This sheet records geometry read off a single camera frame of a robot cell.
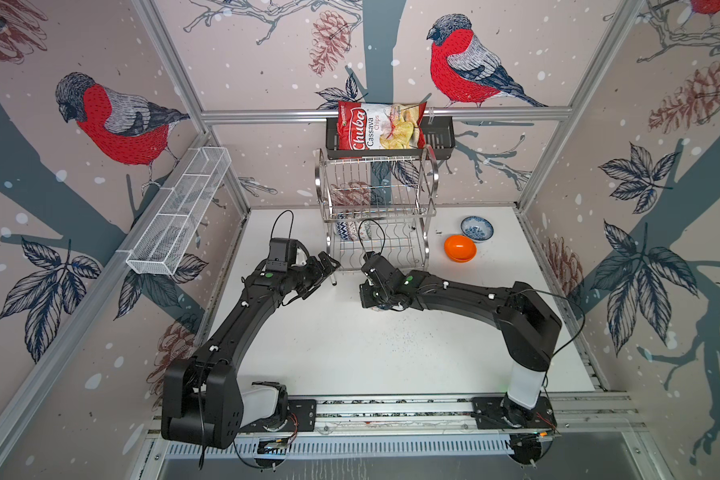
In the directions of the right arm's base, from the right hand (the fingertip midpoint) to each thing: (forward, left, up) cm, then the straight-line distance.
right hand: (357, 299), depth 87 cm
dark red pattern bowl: (+23, +3, +5) cm, 24 cm away
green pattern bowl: (+23, -1, +5) cm, 24 cm away
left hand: (+3, +7, +10) cm, 13 cm away
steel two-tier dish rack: (+50, -5, -9) cm, 51 cm away
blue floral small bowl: (+35, -43, -6) cm, 56 cm away
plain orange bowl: (+24, -35, -5) cm, 43 cm away
